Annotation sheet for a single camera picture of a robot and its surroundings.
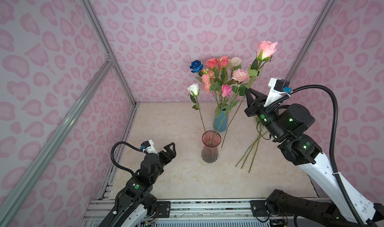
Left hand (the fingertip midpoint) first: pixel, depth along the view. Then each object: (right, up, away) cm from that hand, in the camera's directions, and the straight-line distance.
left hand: (171, 145), depth 75 cm
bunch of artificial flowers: (+50, -4, +20) cm, 54 cm away
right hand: (+30, +25, -23) cm, 45 cm away
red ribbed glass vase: (+20, +2, +6) cm, 21 cm away
